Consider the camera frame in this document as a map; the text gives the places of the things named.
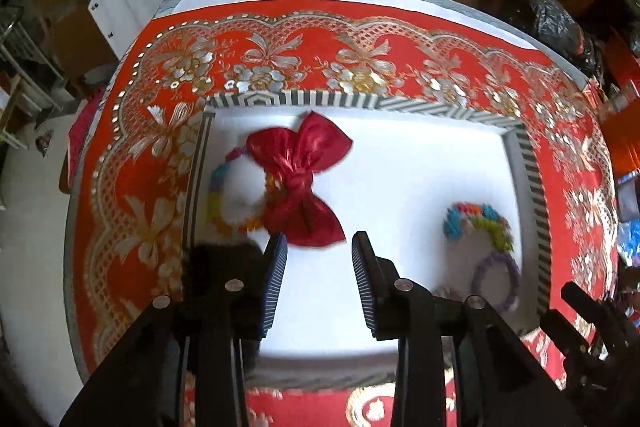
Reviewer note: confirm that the pink cloth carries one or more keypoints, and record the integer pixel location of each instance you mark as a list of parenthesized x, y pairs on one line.
[(82, 132)]

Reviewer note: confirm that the black plastic bag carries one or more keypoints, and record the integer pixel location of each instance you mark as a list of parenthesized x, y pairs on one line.
[(545, 17)]

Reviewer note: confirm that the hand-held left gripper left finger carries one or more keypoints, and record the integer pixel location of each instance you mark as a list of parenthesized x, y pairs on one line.
[(275, 287)]

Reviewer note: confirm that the red floral tablecloth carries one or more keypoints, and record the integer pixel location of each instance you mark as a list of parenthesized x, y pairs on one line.
[(150, 167)]

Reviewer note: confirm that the striped jewelry box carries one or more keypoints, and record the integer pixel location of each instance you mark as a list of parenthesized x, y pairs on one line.
[(400, 167)]

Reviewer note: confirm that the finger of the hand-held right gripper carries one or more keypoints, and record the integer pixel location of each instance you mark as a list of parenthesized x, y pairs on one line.
[(570, 332), (595, 304)]

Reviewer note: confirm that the multicoloured scrunchie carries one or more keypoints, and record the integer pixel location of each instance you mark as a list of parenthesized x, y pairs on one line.
[(492, 222)]

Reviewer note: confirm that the blue plastic bag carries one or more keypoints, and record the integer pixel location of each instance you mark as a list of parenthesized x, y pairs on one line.
[(631, 242)]

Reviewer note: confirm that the red satin bow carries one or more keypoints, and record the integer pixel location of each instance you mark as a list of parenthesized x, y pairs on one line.
[(300, 152)]

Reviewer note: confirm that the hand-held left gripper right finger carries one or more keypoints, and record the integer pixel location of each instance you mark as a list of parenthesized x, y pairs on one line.
[(362, 287)]

